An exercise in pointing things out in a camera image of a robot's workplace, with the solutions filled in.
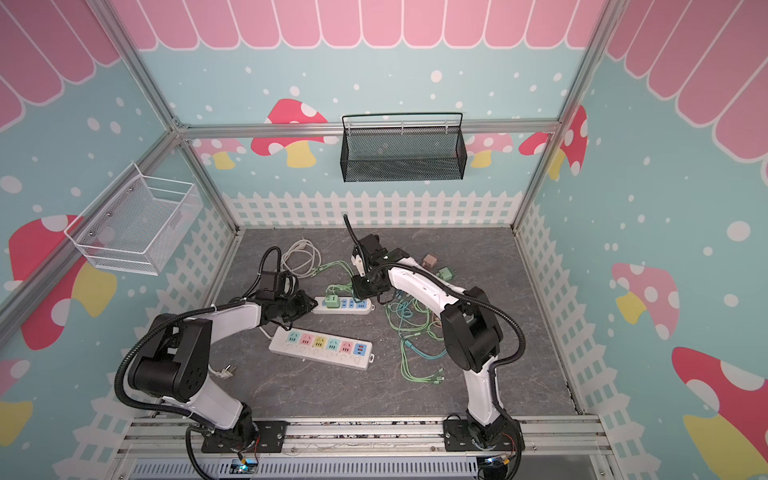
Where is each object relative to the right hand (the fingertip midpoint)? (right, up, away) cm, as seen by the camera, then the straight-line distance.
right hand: (357, 291), depth 89 cm
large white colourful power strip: (-2, -17, -3) cm, 17 cm away
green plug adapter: (-8, -3, +3) cm, 9 cm away
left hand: (-14, -6, +6) cm, 16 cm away
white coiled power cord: (-24, +9, +21) cm, 33 cm away
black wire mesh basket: (+12, +45, +6) cm, 47 cm away
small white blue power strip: (-4, -6, +6) cm, 9 cm away
